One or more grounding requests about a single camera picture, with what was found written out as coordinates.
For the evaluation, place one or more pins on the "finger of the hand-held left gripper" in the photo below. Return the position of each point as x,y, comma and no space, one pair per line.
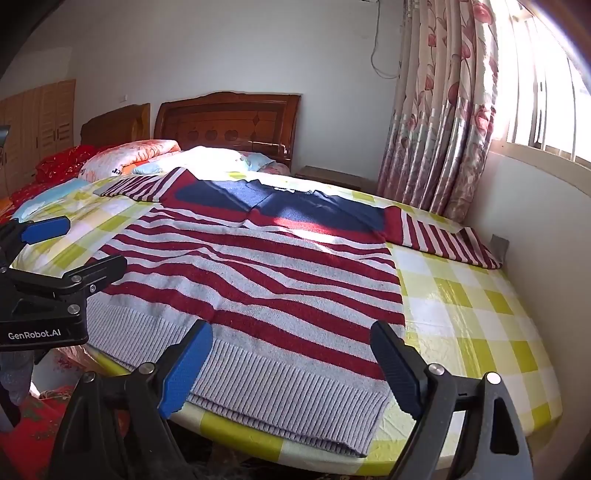
44,229
92,274

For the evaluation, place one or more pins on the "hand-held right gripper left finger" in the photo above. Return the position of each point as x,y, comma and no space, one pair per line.
184,369

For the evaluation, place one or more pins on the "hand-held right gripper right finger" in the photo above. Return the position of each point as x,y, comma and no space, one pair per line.
398,369

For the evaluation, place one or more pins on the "red grey striped sweater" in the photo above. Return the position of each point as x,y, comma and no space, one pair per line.
258,286

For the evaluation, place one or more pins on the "light blue cloth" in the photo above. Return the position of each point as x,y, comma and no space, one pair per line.
51,194

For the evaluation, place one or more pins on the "yellow checked bed sheet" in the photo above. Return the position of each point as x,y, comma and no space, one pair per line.
466,323

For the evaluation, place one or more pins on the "red floral blanket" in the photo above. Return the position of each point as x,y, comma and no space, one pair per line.
41,415

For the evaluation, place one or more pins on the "pink floral pillow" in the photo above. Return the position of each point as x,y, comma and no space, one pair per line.
124,157

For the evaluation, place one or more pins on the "wooden wardrobe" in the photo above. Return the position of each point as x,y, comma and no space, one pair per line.
41,120

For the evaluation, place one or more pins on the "small wooden headboard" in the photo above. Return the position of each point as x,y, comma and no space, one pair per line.
115,124

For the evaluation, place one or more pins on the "white pillow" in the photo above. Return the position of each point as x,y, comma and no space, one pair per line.
198,157

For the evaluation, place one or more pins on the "blue pillow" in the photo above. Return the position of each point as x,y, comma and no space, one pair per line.
256,160

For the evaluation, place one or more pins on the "wooden nightstand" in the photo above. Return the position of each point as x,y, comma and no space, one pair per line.
332,177

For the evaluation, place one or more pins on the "large wooden headboard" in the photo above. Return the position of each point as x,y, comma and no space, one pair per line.
231,120

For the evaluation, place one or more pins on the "pink floral curtain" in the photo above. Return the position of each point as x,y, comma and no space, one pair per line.
438,106

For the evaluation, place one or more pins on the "barred window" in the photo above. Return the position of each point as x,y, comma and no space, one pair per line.
540,83

